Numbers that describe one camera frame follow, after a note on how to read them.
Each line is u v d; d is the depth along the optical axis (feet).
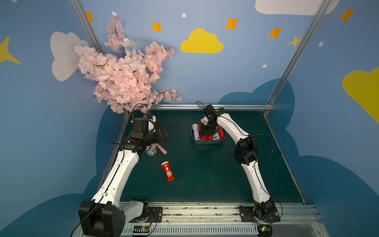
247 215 2.42
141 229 2.39
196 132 3.29
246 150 2.10
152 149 3.05
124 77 2.13
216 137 3.19
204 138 3.17
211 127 2.84
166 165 2.90
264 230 2.41
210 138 3.22
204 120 2.97
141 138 1.89
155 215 2.44
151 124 2.03
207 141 3.29
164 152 3.14
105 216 1.23
